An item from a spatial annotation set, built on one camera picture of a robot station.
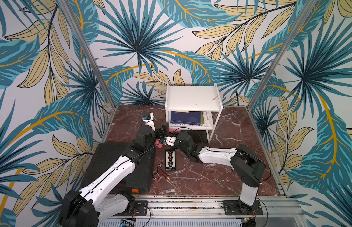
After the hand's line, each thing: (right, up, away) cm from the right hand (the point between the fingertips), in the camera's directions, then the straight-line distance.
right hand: (171, 130), depth 87 cm
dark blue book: (+11, +7, -1) cm, 14 cm away
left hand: (-5, +4, -10) cm, 12 cm away
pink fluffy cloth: (0, 0, -3) cm, 3 cm away
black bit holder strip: (0, -19, +2) cm, 19 cm away
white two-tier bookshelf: (+13, +18, -10) cm, 24 cm away
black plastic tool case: (-44, -15, -2) cm, 47 cm away
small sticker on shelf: (+23, +18, -10) cm, 31 cm away
